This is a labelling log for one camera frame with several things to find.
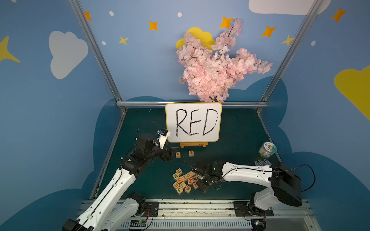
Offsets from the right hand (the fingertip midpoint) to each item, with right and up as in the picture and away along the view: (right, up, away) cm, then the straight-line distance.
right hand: (204, 183), depth 81 cm
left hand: (-18, +24, -7) cm, 30 cm away
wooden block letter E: (-7, +14, +12) cm, 20 cm away
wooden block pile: (-11, 0, +1) cm, 11 cm away
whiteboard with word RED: (-6, +35, +9) cm, 37 cm away
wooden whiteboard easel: (-13, +20, +13) cm, 28 cm away
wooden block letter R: (-16, +14, +11) cm, 24 cm away
